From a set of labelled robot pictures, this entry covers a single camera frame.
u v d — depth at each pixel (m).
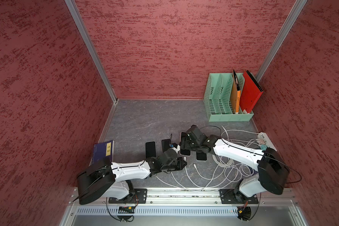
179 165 0.70
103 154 0.88
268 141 0.94
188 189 0.77
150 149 0.90
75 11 0.72
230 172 0.82
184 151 0.76
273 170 0.43
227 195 0.73
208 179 0.80
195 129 0.65
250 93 0.85
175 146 0.76
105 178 0.42
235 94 0.88
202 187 0.77
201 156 0.88
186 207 0.73
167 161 0.63
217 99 1.17
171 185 0.78
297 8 0.71
